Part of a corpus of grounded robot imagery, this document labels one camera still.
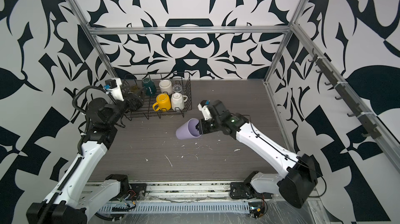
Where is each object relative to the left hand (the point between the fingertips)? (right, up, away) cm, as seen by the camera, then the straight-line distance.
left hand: (135, 84), depth 70 cm
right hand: (+26, -19, +5) cm, 33 cm away
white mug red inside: (+7, +1, +32) cm, 33 cm away
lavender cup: (+24, -20, -2) cm, 31 cm away
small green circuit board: (+54, -56, +1) cm, 78 cm away
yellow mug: (+7, -9, +24) cm, 27 cm away
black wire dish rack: (+15, +8, +55) cm, 58 cm away
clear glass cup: (+14, 0, +32) cm, 35 cm away
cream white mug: (+16, -9, +24) cm, 30 cm away
